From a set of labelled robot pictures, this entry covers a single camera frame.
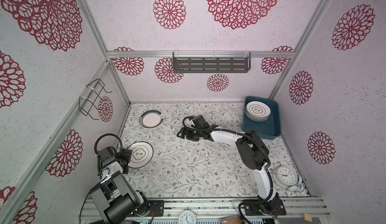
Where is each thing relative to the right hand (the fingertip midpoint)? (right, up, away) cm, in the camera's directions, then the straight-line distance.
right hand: (180, 133), depth 93 cm
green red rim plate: (-23, +9, +17) cm, 30 cm away
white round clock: (+5, -36, -25) cm, 44 cm away
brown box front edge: (+26, -36, -26) cm, 51 cm away
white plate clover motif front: (-24, -12, -1) cm, 27 cm away
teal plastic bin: (+61, +2, +10) cm, 62 cm away
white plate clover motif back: (+55, +15, +16) cm, 59 cm away
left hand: (-30, -14, -4) cm, 33 cm away
